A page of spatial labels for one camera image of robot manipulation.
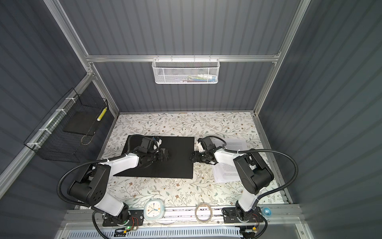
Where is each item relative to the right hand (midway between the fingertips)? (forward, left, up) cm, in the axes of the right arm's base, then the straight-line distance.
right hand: (195, 159), depth 93 cm
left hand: (+2, +19, +2) cm, 19 cm away
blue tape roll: (-29, -37, -2) cm, 47 cm away
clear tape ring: (-29, 0, 0) cm, 29 cm away
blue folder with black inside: (-4, +9, 0) cm, 10 cm away
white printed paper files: (-8, -18, -2) cm, 20 cm away
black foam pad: (+6, +57, +30) cm, 65 cm away
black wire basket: (-8, +64, +32) cm, 72 cm away
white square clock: (-29, +21, +2) cm, 35 cm away
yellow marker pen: (+12, +51, +28) cm, 60 cm away
